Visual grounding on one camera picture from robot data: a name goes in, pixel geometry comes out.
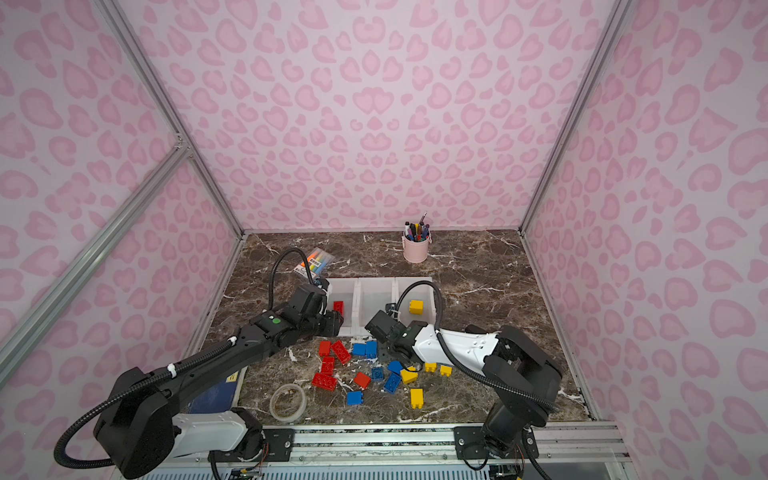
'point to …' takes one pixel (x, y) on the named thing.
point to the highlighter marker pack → (318, 260)
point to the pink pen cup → (415, 251)
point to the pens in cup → (417, 232)
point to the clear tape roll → (287, 402)
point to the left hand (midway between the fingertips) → (339, 315)
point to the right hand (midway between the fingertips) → (388, 347)
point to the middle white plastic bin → (371, 296)
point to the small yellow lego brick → (444, 370)
